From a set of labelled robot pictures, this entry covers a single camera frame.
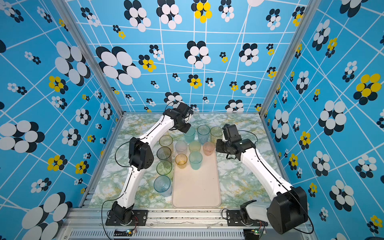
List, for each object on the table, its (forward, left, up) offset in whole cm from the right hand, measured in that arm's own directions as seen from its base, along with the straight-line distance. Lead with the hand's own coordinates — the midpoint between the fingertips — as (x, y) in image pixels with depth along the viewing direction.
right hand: (219, 145), depth 83 cm
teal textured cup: (+10, +18, -4) cm, 21 cm away
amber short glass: (-3, +23, -12) cm, 26 cm away
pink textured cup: (+6, +6, -13) cm, 15 cm away
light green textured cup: (+4, +14, -7) cm, 17 cm away
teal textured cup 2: (-2, +14, -13) cm, 19 cm away
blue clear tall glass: (+12, +9, -2) cm, 15 cm away
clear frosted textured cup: (+4, +23, -7) cm, 24 cm away
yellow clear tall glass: (+15, 0, -8) cm, 17 cm away
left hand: (+17, +20, -5) cm, 27 cm away
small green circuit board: (-40, +45, -15) cm, 62 cm away
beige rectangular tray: (-19, +13, -16) cm, 28 cm away
